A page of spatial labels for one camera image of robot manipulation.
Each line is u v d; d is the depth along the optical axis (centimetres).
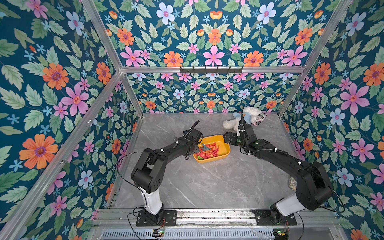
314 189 44
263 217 73
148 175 48
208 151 97
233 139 78
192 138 75
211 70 93
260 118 112
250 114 108
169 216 74
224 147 99
